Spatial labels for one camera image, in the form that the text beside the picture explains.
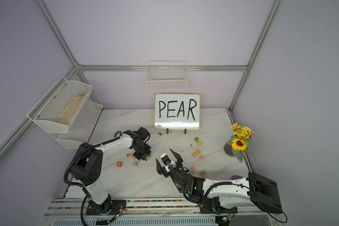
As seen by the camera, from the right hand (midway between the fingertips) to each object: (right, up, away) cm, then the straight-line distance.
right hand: (162, 157), depth 71 cm
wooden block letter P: (-10, -5, +17) cm, 20 cm away
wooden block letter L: (-24, -4, +21) cm, 32 cm away
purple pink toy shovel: (+45, -15, +13) cm, 49 cm away
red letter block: (-29, -9, +17) cm, 34 cm away
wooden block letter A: (+20, -3, +22) cm, 30 cm away
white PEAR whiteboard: (+9, +27, +33) cm, 43 cm away
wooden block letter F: (+25, -5, +21) cm, 33 cm away
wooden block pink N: (-19, -4, +15) cm, 24 cm away
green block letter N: (+23, +6, +29) cm, 37 cm away
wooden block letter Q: (-18, -8, +17) cm, 26 cm away
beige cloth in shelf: (-53, +21, +4) cm, 57 cm away
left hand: (-9, -5, +17) cm, 20 cm away
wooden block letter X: (+24, -13, +14) cm, 31 cm away
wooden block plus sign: (+25, +3, +27) cm, 37 cm away
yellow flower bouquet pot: (+40, +6, +2) cm, 41 cm away
